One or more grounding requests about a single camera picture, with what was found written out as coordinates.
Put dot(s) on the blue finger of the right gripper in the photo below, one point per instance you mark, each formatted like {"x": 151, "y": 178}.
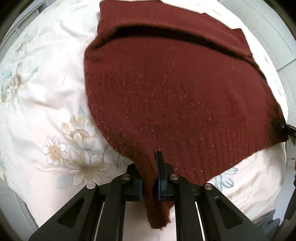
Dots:
{"x": 288, "y": 130}

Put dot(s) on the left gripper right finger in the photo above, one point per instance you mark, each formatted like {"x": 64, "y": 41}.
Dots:
{"x": 202, "y": 212}

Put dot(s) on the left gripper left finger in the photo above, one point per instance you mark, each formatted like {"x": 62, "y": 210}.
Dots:
{"x": 96, "y": 212}

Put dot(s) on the dark red knit sweater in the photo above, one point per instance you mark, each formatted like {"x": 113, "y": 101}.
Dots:
{"x": 162, "y": 78}

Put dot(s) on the floral pink bed cover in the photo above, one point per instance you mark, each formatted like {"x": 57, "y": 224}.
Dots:
{"x": 50, "y": 147}

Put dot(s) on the white low radiator cabinet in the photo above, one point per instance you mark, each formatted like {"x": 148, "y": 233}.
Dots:
{"x": 23, "y": 19}

